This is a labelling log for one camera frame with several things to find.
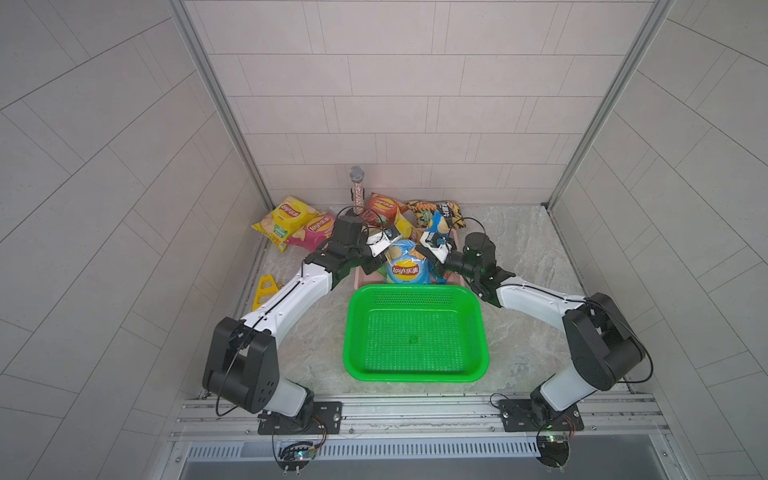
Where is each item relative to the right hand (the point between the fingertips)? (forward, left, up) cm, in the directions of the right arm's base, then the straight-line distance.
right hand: (420, 245), depth 83 cm
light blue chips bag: (-6, +4, -1) cm, 7 cm away
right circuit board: (-47, -27, -20) cm, 57 cm away
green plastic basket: (-18, +3, -18) cm, 26 cm away
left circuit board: (-45, +32, -15) cm, 57 cm away
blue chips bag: (+8, -6, -1) cm, 10 cm away
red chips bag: (+24, +11, -9) cm, 28 cm away
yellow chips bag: (+10, +4, -3) cm, 11 cm away
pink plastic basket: (-1, -10, -16) cm, 18 cm away
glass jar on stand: (+22, +18, +2) cm, 29 cm away
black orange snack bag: (+23, -4, -9) cm, 25 cm away
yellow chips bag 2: (+24, +44, -9) cm, 51 cm away
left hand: (+2, +10, 0) cm, 10 cm away
